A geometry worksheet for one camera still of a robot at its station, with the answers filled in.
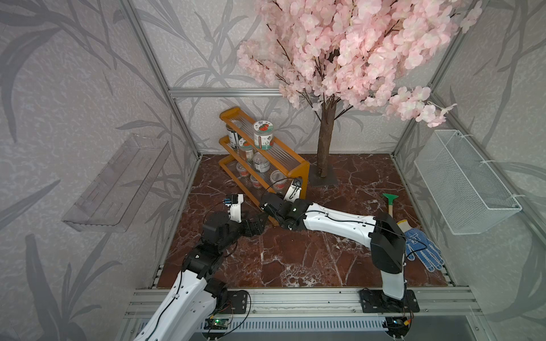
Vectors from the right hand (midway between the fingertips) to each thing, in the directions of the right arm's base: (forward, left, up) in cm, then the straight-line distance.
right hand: (283, 198), depth 85 cm
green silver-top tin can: (+14, +10, +6) cm, 18 cm away
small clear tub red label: (+21, +21, -6) cm, 30 cm away
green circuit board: (-40, +23, -15) cm, 48 cm away
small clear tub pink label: (+7, +3, +6) cm, 10 cm away
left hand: (-10, +8, +6) cm, 14 cm away
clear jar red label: (+20, +16, +8) cm, 27 cm away
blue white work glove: (-14, -57, -16) cm, 60 cm away
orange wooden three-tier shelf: (+13, +11, +2) cm, 17 cm away
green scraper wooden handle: (+7, -51, -13) cm, 53 cm away
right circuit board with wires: (-41, -39, -16) cm, 59 cm away
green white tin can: (+28, +23, +9) cm, 37 cm away
